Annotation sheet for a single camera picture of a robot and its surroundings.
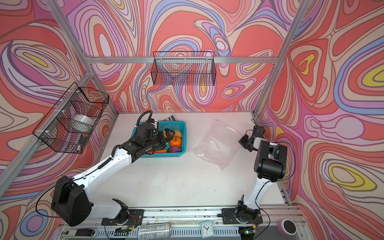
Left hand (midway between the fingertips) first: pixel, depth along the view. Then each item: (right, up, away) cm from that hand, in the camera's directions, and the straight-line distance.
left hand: (171, 133), depth 81 cm
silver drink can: (-5, -43, -16) cm, 46 cm away
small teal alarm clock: (+18, -44, -12) cm, 50 cm away
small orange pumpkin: (+1, -6, +15) cm, 16 cm away
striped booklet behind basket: (-5, +10, +31) cm, 33 cm away
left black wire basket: (-51, +4, -7) cm, 51 cm away
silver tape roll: (-41, +6, -11) cm, 43 cm away
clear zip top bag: (+30, -9, +18) cm, 36 cm away
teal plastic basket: (-1, +5, +21) cm, 22 cm away
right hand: (+45, -8, +20) cm, 50 cm away
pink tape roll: (+55, -42, -14) cm, 70 cm away
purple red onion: (0, -10, +12) cm, 16 cm away
